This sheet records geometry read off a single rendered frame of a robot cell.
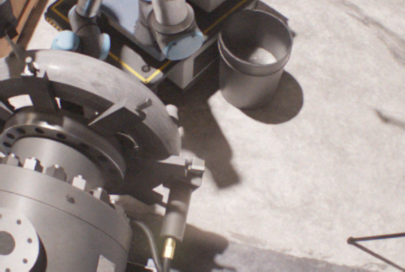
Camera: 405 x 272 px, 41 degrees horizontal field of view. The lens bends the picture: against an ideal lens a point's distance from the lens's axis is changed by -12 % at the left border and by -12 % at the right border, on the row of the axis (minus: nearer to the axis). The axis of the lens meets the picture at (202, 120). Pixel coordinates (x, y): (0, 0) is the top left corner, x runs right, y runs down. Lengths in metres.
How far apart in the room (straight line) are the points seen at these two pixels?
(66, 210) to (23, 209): 0.13
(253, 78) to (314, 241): 0.74
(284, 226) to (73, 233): 1.17
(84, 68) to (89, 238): 0.47
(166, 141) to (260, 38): 1.07
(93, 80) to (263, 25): 1.20
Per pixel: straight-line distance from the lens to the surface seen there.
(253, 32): 2.71
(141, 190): 2.06
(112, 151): 1.80
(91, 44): 2.00
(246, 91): 2.59
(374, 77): 3.01
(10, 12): 1.59
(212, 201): 2.51
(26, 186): 1.59
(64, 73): 1.65
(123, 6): 2.50
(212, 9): 2.60
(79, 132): 1.74
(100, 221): 1.63
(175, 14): 1.99
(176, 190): 2.01
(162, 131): 1.76
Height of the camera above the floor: 2.29
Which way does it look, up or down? 59 degrees down
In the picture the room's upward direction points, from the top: 6 degrees clockwise
